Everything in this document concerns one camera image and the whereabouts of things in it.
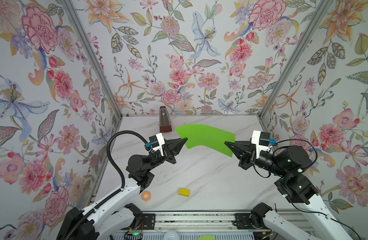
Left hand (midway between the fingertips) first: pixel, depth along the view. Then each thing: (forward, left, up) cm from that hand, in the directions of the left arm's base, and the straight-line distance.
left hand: (187, 143), depth 56 cm
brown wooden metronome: (+38, +14, -32) cm, 52 cm away
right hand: (-1, -13, +3) cm, 14 cm away
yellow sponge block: (-6, +1, -39) cm, 39 cm away
